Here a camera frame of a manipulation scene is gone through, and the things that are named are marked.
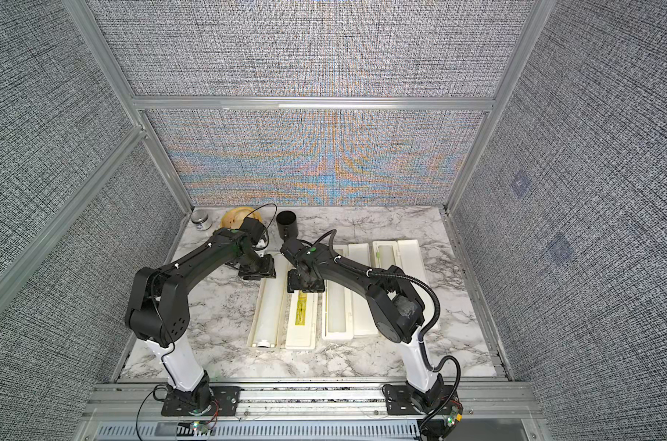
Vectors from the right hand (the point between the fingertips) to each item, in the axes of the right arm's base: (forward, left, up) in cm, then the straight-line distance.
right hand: (298, 281), depth 89 cm
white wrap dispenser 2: (-10, -15, -1) cm, 18 cm away
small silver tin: (+29, +41, -3) cm, 50 cm away
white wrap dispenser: (+12, -38, -3) cm, 40 cm away
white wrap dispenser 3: (-10, +5, -6) cm, 13 cm away
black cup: (+24, +6, 0) cm, 25 cm away
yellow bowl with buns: (+32, +29, -5) cm, 44 cm away
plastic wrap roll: (-11, +8, -2) cm, 14 cm away
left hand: (+3, +9, -1) cm, 9 cm away
